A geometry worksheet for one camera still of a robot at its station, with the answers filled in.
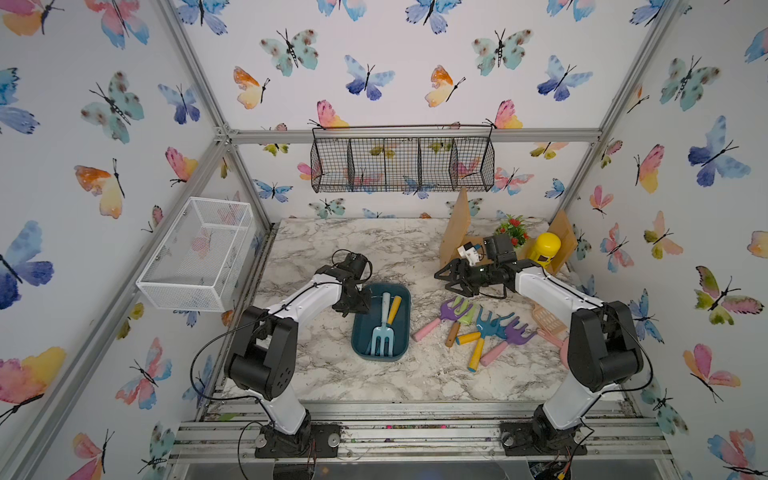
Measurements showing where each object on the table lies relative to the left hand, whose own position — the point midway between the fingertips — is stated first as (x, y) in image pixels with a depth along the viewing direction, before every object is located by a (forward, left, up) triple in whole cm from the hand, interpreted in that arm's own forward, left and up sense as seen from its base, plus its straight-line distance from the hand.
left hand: (364, 303), depth 92 cm
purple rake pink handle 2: (-9, -45, -6) cm, 46 cm away
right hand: (+2, -23, +10) cm, 25 cm away
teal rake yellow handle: (-7, -37, -4) cm, 37 cm away
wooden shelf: (+16, -29, +13) cm, 36 cm away
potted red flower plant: (+15, -45, +17) cm, 50 cm away
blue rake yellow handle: (0, -9, -4) cm, 10 cm away
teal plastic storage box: (-5, +1, -5) cm, 7 cm away
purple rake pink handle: (-1, -26, -5) cm, 26 cm away
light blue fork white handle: (-7, -6, -5) cm, 10 cm away
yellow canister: (+12, -56, +11) cm, 58 cm away
